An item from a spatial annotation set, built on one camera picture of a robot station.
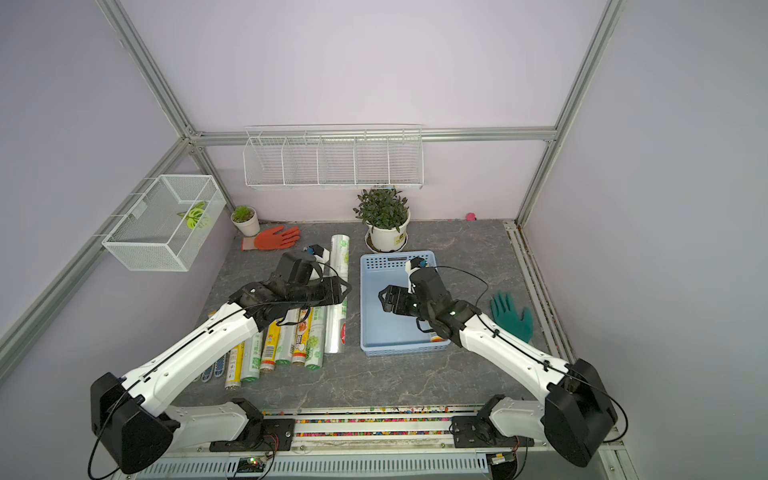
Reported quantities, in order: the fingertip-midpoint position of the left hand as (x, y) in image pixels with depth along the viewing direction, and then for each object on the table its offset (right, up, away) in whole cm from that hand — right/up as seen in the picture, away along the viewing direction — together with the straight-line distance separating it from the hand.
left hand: (345, 290), depth 76 cm
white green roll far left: (-27, -20, +6) cm, 34 cm away
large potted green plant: (+10, +22, +23) cm, 34 cm away
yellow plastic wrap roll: (+25, -15, +10) cm, 31 cm away
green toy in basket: (-43, +20, +6) cm, 48 cm away
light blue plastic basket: (+10, -15, +15) cm, 23 cm away
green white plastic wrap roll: (-10, -17, +8) cm, 21 cm away
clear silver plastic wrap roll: (-1, -7, -4) cm, 8 cm away
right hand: (+11, -2, +4) cm, 12 cm away
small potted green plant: (-44, +23, +36) cm, 61 cm away
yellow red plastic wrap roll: (-15, -15, +11) cm, 23 cm away
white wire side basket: (-51, +17, +6) cm, 54 cm away
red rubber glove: (-36, +15, +39) cm, 55 cm away
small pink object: (+45, +25, +48) cm, 70 cm away
